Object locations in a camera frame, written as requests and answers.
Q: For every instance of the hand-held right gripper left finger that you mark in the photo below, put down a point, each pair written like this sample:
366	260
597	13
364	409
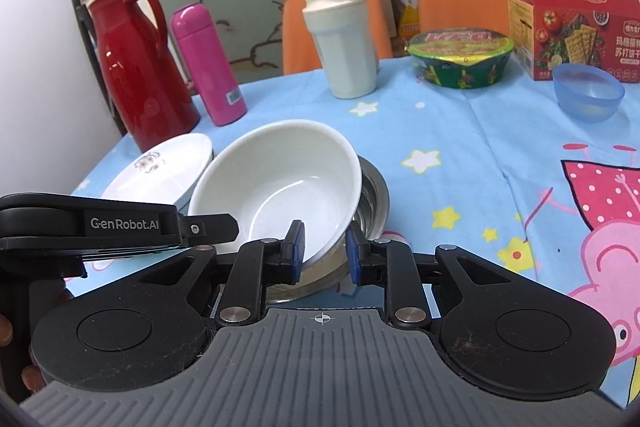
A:
296	252

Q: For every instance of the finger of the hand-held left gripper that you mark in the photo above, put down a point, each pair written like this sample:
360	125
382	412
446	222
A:
210	229

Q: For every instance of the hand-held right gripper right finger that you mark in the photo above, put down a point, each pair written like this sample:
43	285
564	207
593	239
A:
353	257

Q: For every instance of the stainless steel bowl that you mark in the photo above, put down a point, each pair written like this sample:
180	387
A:
372	202

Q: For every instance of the plain white bowl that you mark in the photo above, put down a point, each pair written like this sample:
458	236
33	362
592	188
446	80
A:
280	177

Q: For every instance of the small flower print white dish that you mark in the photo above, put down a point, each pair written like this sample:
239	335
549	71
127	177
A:
160	167

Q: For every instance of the person's left hand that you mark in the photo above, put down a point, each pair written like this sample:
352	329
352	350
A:
5	329

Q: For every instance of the blue cartoon pig tablecloth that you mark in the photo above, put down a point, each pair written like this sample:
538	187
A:
450	157

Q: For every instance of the red thermos jug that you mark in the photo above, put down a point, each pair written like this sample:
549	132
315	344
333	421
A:
140	82

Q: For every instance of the pink thermos bottle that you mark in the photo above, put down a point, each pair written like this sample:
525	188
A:
205	62

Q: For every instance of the black framed whiteboard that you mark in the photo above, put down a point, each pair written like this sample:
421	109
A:
35	57

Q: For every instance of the pale green tumbler cup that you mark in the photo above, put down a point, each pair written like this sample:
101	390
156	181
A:
345	52

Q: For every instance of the green instant noodle bowl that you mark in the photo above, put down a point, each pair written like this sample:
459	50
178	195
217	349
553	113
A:
465	67

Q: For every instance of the blue plastic bowl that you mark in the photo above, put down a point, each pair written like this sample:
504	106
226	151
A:
590	92

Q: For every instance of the red cracker box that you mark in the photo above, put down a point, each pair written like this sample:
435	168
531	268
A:
575	32

